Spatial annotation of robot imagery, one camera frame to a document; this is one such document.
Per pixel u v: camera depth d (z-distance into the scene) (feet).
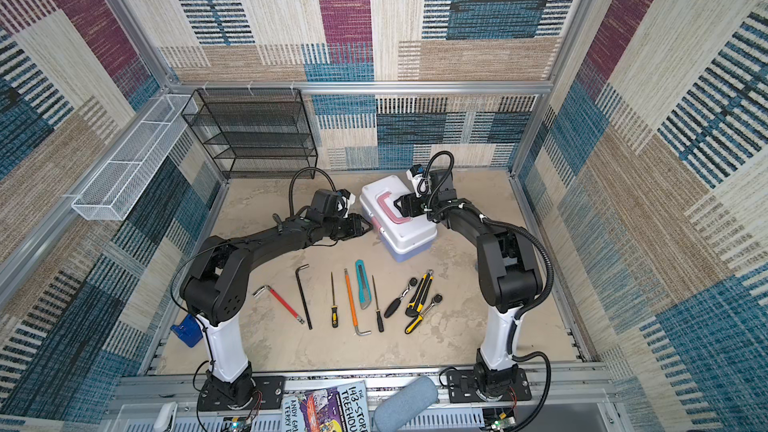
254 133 3.63
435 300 2.86
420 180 2.85
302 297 2.92
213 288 1.65
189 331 2.59
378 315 2.79
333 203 2.57
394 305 2.85
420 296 2.88
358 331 2.71
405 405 2.26
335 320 2.75
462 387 2.39
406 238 2.87
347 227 2.78
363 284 2.94
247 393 2.31
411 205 2.85
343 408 2.29
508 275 1.68
